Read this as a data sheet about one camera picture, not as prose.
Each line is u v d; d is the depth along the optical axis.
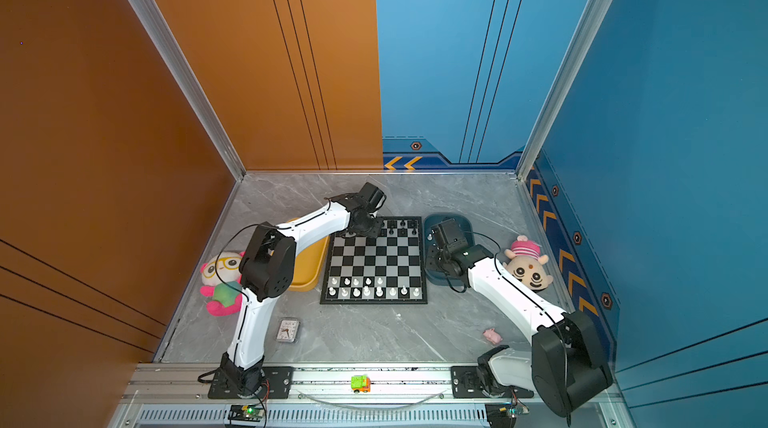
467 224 0.89
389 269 0.91
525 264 0.85
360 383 0.72
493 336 0.79
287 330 0.80
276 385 0.74
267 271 0.56
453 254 0.64
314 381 0.75
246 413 0.71
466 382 0.72
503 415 0.71
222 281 0.86
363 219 0.76
